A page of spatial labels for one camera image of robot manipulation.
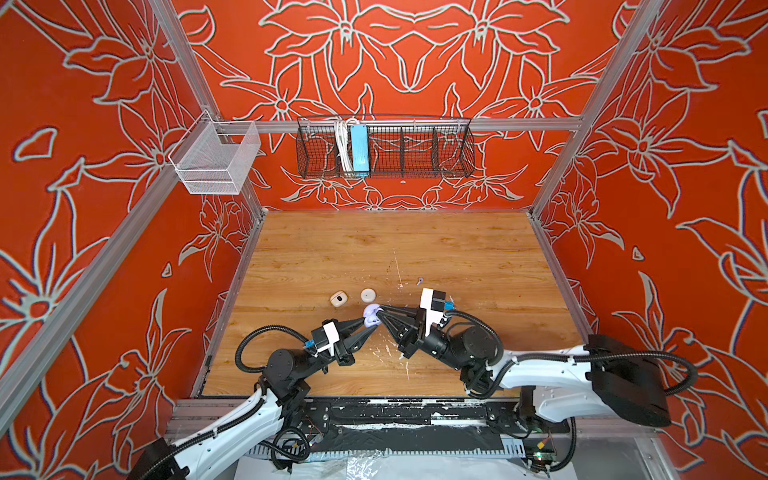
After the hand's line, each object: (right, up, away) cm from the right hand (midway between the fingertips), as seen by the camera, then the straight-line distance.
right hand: (376, 317), depth 59 cm
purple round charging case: (-1, 0, +2) cm, 3 cm away
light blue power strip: (-5, +43, +31) cm, 53 cm away
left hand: (-1, -2, +3) cm, 4 cm away
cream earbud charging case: (-12, -3, +33) cm, 36 cm away
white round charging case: (-3, -3, +36) cm, 36 cm away
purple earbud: (+14, +2, +39) cm, 41 cm away
